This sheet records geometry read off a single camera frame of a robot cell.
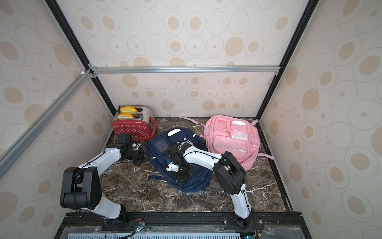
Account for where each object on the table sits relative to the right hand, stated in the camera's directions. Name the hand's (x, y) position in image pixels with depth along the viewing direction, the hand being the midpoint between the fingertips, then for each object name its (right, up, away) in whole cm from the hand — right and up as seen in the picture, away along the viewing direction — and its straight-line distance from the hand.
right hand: (180, 187), depth 82 cm
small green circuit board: (-19, -15, -11) cm, 26 cm away
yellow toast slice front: (-36, +40, +12) cm, 55 cm away
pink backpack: (+36, +26, +21) cm, 50 cm away
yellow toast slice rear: (-36, +45, +15) cm, 59 cm away
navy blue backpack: (-15, +19, +10) cm, 27 cm away
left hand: (-16, +18, +5) cm, 24 cm away
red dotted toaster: (-32, +38, +17) cm, 52 cm away
